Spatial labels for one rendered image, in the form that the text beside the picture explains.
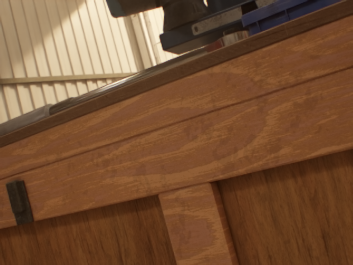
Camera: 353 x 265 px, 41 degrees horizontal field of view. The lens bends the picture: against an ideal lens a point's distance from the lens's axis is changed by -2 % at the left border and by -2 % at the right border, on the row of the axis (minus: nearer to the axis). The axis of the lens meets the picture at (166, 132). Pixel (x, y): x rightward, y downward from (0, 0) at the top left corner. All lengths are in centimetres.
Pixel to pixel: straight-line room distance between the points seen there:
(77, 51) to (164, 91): 1040
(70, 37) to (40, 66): 121
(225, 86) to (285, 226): 15
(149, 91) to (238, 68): 11
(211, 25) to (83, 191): 111
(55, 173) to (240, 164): 27
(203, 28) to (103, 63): 965
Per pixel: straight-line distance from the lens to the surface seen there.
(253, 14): 89
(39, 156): 67
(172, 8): 171
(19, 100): 959
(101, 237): 65
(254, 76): 48
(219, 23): 164
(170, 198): 55
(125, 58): 1188
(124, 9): 174
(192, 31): 166
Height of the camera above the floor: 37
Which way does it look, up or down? 3 degrees up
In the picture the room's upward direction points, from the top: 15 degrees counter-clockwise
